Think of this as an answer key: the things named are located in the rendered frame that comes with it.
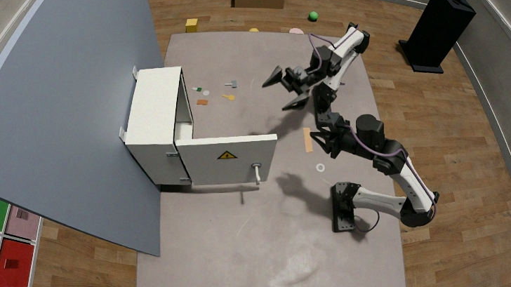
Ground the tan flat bar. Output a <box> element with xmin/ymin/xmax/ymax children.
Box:
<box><xmin>303</xmin><ymin>128</ymin><xmax>313</xmax><ymax>152</ymax></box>

